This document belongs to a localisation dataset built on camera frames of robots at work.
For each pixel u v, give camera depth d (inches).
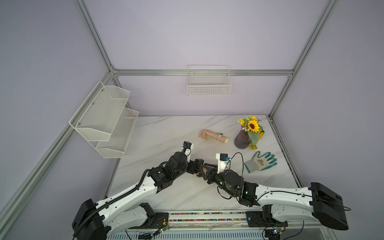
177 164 22.3
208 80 37.0
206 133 40.1
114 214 16.9
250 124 32.0
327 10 27.2
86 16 27.7
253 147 39.0
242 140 38.7
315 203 16.7
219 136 39.7
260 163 36.5
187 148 25.9
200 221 29.5
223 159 25.5
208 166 28.7
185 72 36.4
